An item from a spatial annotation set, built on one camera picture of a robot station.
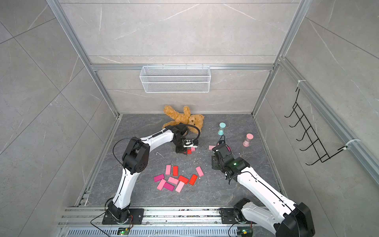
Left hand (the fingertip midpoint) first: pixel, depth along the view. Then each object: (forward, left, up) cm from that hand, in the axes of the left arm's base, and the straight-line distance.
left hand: (187, 147), depth 99 cm
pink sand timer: (+2, -41, +8) cm, 42 cm away
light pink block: (-2, -4, 0) cm, 4 cm away
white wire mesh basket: (+38, +7, +29) cm, 48 cm away
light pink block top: (0, -17, 0) cm, 17 cm away
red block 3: (-22, +3, 0) cm, 22 cm away
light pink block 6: (-18, -8, 0) cm, 19 cm away
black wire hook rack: (-26, -55, +34) cm, 70 cm away
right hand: (-16, -19, +11) cm, 27 cm away
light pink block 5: (-26, +5, 0) cm, 27 cm away
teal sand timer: (+12, -25, +8) cm, 29 cm away
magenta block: (-20, +17, 0) cm, 26 cm away
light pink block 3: (-24, +15, 0) cm, 29 cm away
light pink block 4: (-23, +8, +1) cm, 24 cm away
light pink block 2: (-16, +12, +1) cm, 20 cm away
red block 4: (-22, -3, 0) cm, 23 cm away
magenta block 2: (-26, +11, -1) cm, 28 cm away
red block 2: (-17, +7, +1) cm, 18 cm away
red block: (-3, -1, 0) cm, 4 cm away
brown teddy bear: (+19, +1, +8) cm, 21 cm away
